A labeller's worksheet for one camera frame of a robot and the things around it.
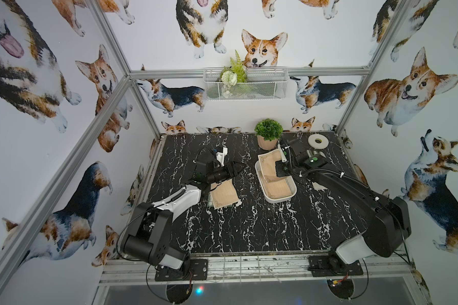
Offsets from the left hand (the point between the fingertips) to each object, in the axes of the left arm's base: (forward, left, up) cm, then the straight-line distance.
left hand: (246, 165), depth 82 cm
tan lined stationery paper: (-4, +11, -20) cm, 23 cm away
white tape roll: (+28, -48, -21) cm, 59 cm away
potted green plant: (+24, -13, -4) cm, 27 cm away
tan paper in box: (-2, -16, -18) cm, 25 cm away
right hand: (0, -13, -1) cm, 13 cm away
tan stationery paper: (+3, -10, -5) cm, 12 cm away
